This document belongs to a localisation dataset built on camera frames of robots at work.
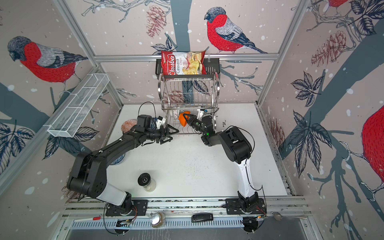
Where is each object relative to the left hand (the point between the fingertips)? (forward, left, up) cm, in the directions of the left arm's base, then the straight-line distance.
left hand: (174, 134), depth 81 cm
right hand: (+14, -2, -2) cm, 14 cm away
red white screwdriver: (-36, +38, -18) cm, 56 cm away
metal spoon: (-37, -52, -16) cm, 66 cm away
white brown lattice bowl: (+19, +2, -5) cm, 20 cm away
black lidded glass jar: (-22, +14, -7) cm, 27 cm away
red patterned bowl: (+18, +37, -15) cm, 44 cm away
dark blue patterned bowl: (0, +10, +10) cm, 14 cm away
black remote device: (-37, -14, -12) cm, 42 cm away
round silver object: (-38, +5, -7) cm, 39 cm away
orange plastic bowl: (+14, -3, -3) cm, 14 cm away
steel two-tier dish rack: (+45, -1, -9) cm, 46 cm away
